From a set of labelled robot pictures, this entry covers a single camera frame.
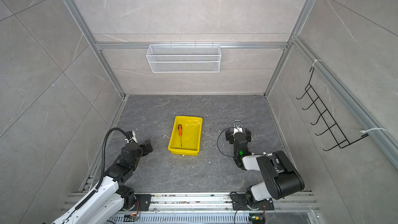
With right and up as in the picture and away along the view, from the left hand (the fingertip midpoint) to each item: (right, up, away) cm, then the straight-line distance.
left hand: (141, 139), depth 83 cm
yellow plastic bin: (+23, 0, +12) cm, 26 cm away
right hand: (+55, +5, +9) cm, 56 cm away
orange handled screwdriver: (+19, +4, +15) cm, 25 cm away
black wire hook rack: (+87, +4, -25) cm, 91 cm away
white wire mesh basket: (+21, +50, +17) cm, 57 cm away
